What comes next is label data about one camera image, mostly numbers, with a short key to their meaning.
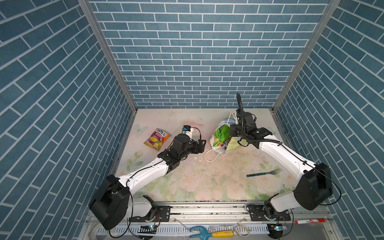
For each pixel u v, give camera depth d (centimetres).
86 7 70
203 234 67
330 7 71
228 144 85
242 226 71
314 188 42
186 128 72
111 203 40
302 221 71
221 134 91
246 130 63
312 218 72
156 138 98
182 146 62
